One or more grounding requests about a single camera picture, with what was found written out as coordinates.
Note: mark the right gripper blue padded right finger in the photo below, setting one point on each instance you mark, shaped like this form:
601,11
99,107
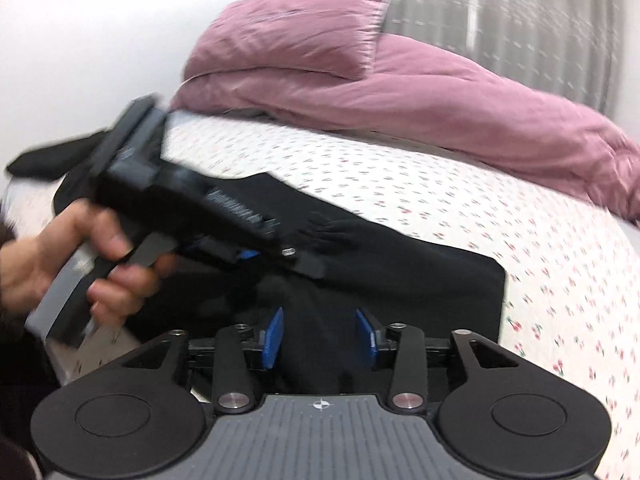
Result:
369,333

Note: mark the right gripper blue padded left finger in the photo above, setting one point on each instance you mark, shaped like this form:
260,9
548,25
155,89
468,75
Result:
270,334

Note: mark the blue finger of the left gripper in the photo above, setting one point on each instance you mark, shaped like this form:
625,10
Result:
247,254

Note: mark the black fleece pants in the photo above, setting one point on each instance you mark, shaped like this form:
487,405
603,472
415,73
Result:
365,266

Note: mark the person's left hand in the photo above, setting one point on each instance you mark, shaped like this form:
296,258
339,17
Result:
70,246

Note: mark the black garment at right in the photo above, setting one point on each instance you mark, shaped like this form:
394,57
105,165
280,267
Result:
52,161

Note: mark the pink velvet duvet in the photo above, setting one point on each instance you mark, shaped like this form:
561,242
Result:
431,96

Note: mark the pink velvet pillow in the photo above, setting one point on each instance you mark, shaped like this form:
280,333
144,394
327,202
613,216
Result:
333,37

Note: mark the grey star curtain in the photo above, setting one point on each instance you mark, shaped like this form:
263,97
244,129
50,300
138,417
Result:
571,48

